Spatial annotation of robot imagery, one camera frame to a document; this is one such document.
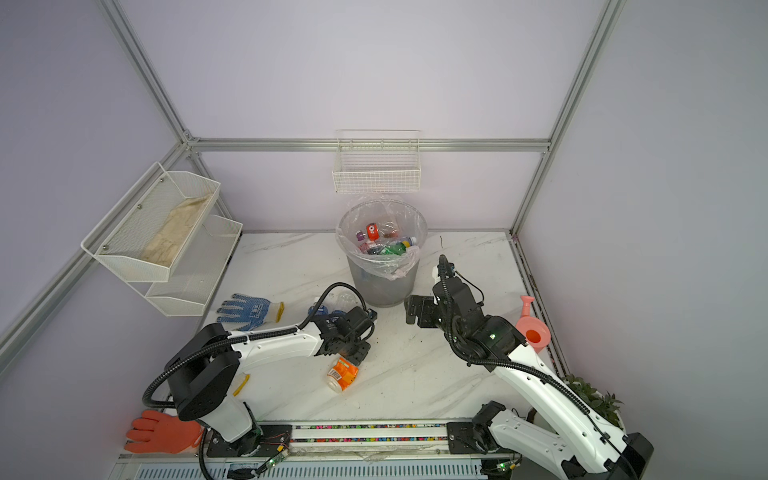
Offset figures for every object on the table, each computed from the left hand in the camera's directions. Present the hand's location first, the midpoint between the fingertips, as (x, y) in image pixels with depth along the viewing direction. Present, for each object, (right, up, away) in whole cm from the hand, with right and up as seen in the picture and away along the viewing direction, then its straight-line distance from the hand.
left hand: (357, 351), depth 86 cm
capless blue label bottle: (-7, +11, +5) cm, 14 cm away
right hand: (+16, +17, -14) cm, 27 cm away
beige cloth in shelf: (-49, +31, -10) cm, 59 cm away
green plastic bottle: (+12, +31, +4) cm, 33 cm away
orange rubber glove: (-50, -16, -12) cm, 54 cm away
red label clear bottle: (+9, +37, +7) cm, 38 cm away
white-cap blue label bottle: (-12, +11, +7) cm, 18 cm away
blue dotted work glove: (-38, +9, +11) cm, 41 cm away
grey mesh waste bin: (+3, +18, +4) cm, 19 cm away
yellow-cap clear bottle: (-4, -5, -4) cm, 8 cm away
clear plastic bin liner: (+6, +43, +7) cm, 44 cm away
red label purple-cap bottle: (+4, +35, +7) cm, 36 cm away
